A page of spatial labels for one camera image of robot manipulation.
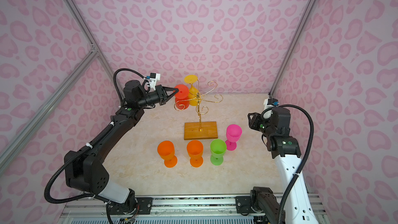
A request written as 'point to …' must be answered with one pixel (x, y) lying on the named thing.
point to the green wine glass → (218, 148)
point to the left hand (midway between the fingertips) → (178, 88)
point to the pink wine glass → (233, 132)
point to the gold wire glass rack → (202, 110)
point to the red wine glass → (182, 99)
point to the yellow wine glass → (193, 93)
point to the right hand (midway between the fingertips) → (251, 114)
